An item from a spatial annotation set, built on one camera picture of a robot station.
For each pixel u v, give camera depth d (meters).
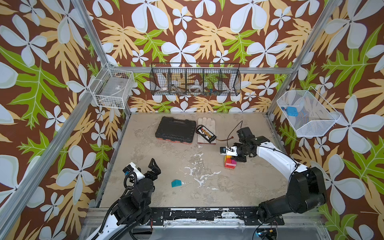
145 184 0.55
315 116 0.77
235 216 0.75
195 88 0.99
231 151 0.75
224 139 1.05
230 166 0.88
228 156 0.86
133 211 0.54
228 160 0.87
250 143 0.63
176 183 0.84
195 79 0.99
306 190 0.43
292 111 0.86
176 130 1.04
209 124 1.12
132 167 0.63
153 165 0.70
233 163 0.86
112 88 0.86
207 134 1.04
